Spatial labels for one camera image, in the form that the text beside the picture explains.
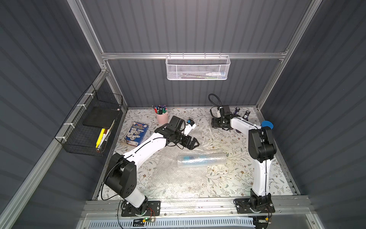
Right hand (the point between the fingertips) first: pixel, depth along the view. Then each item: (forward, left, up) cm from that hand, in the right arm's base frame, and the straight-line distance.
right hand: (217, 122), depth 104 cm
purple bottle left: (-1, -10, +13) cm, 16 cm away
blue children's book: (-9, +59, -3) cm, 60 cm away
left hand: (-24, +18, +11) cm, 32 cm away
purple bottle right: (-4, -16, +13) cm, 21 cm away
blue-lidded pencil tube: (-11, -28, +13) cm, 32 cm away
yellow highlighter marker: (-28, +66, +22) cm, 75 cm away
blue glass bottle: (-30, +14, +1) cm, 33 cm away
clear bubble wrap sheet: (-37, +27, -4) cm, 46 cm away
